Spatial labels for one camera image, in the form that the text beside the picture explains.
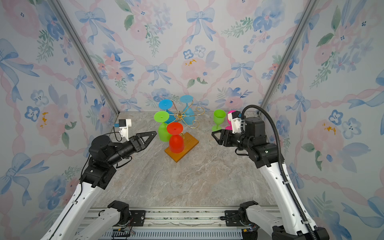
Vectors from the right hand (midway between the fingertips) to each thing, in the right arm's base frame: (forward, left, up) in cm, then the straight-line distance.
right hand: (216, 133), depth 68 cm
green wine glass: (+26, -6, -17) cm, 32 cm away
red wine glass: (0, +19, -8) cm, 21 cm away
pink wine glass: (+29, -15, -31) cm, 45 cm away
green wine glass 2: (+8, +26, +2) cm, 27 cm away
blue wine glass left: (+17, +25, +1) cm, 30 cm away
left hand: (-4, +27, +4) cm, 28 cm away
